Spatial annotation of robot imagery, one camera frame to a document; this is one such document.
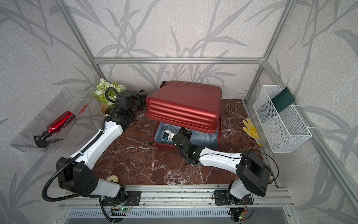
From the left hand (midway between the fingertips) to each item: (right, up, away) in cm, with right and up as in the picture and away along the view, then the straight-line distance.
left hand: (147, 90), depth 77 cm
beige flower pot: (-36, -10, +20) cm, 43 cm away
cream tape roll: (-20, -50, +2) cm, 54 cm away
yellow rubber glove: (+70, -26, +24) cm, 78 cm away
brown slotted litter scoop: (+59, -11, +35) cm, 69 cm away
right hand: (+21, -21, +4) cm, 30 cm away
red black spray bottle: (-37, -18, -14) cm, 44 cm away
